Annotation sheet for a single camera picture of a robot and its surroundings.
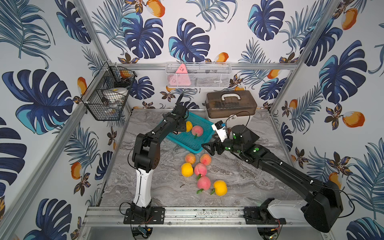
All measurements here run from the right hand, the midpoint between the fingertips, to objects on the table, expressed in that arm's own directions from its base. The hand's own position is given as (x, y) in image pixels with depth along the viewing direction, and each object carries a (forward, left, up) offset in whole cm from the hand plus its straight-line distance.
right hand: (208, 139), depth 76 cm
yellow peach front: (-18, -7, -19) cm, 27 cm away
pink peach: (+18, +5, -16) cm, 25 cm away
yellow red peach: (+23, +11, -16) cm, 30 cm away
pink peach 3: (-16, +2, -18) cm, 24 cm away
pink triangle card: (+36, +15, +13) cm, 41 cm away
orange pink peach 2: (-2, 0, -17) cm, 18 cm away
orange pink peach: (-1, +10, -18) cm, 21 cm away
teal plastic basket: (+16, +12, -24) cm, 31 cm away
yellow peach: (-8, +11, -19) cm, 23 cm away
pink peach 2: (-8, +3, -17) cm, 19 cm away
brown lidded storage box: (+30, -16, -2) cm, 34 cm away
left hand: (+20, +18, -13) cm, 30 cm away
